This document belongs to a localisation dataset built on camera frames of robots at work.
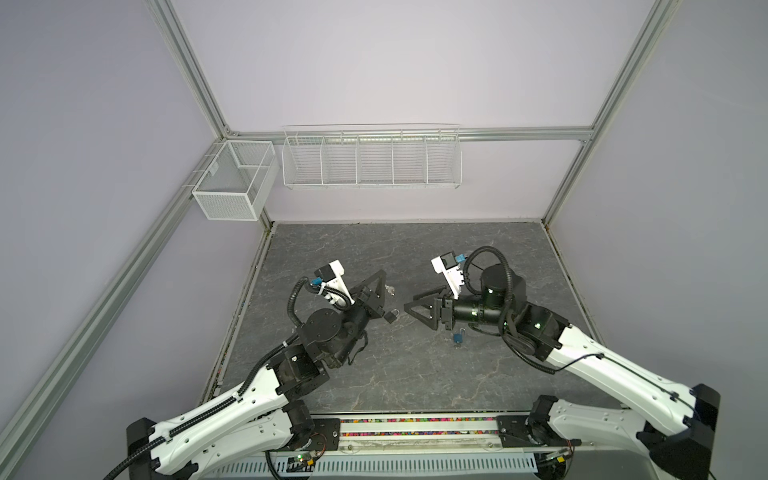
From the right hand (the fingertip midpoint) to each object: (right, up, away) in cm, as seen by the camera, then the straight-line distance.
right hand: (409, 307), depth 62 cm
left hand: (-4, +6, 0) cm, 7 cm away
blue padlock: (+16, -15, +28) cm, 35 cm away
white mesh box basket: (-57, +36, +40) cm, 78 cm away
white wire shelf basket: (-13, +44, +38) cm, 59 cm away
